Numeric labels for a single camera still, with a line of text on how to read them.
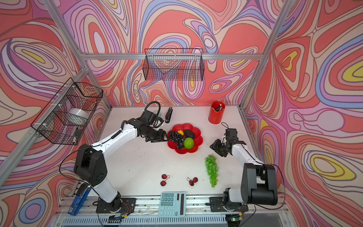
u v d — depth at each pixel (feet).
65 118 2.36
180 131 3.19
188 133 3.21
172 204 2.38
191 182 2.64
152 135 2.41
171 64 3.08
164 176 2.69
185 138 3.05
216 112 3.24
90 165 1.49
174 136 3.07
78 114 2.33
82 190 2.47
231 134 2.36
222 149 2.50
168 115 3.54
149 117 2.29
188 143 2.98
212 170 2.70
